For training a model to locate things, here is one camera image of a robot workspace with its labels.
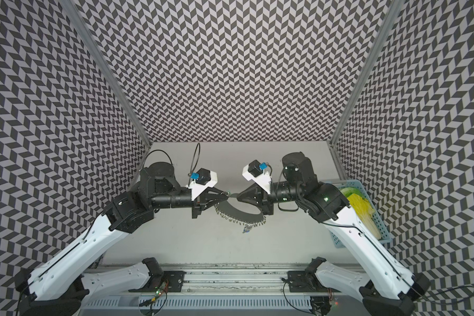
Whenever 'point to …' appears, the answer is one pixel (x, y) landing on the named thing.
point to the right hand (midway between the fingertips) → (243, 200)
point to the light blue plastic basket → (338, 241)
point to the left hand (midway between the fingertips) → (224, 197)
